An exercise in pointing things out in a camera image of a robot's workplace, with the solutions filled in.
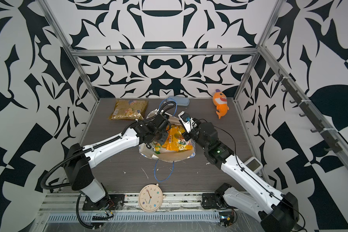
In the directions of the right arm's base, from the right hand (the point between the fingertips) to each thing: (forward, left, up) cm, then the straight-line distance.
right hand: (181, 117), depth 71 cm
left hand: (+1, +10, -14) cm, 18 cm away
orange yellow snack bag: (-1, +3, -22) cm, 22 cm away
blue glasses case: (+44, -1, -34) cm, 55 cm away
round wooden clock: (-30, +16, -27) cm, 43 cm away
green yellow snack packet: (-6, +13, -21) cm, 25 cm away
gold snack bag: (+26, +39, -23) cm, 53 cm away
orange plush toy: (+34, -31, -24) cm, 52 cm away
